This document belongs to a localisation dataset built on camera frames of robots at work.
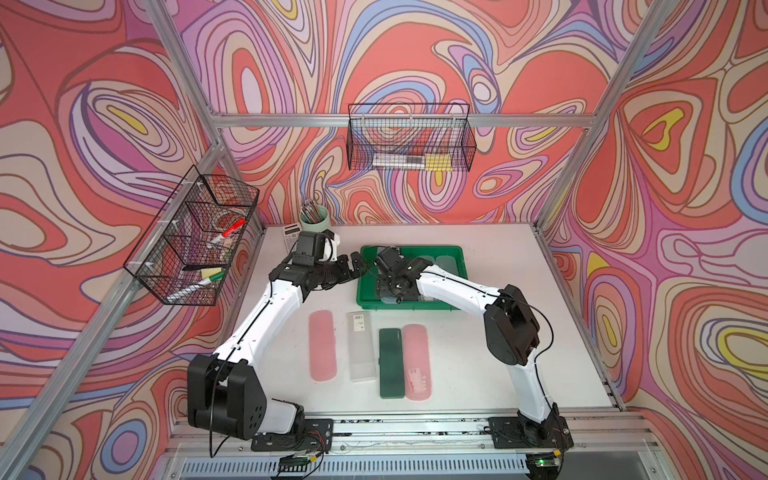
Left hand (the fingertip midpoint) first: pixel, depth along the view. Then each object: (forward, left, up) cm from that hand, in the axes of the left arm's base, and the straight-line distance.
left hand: (360, 269), depth 81 cm
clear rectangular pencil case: (-12, 0, -22) cm, 26 cm away
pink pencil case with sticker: (-19, -16, -20) cm, 32 cm away
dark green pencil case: (-19, -9, -21) cm, 29 cm away
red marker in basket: (+5, +34, +10) cm, 36 cm away
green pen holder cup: (+24, +16, -7) cm, 30 cm away
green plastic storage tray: (+5, -1, -21) cm, 22 cm away
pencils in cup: (+28, +19, -3) cm, 34 cm away
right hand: (+1, -9, -14) cm, 17 cm away
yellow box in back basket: (+31, -23, +14) cm, 41 cm away
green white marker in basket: (-9, +37, +7) cm, 38 cm away
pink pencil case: (-13, +12, -21) cm, 28 cm away
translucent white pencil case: (+17, -29, -19) cm, 39 cm away
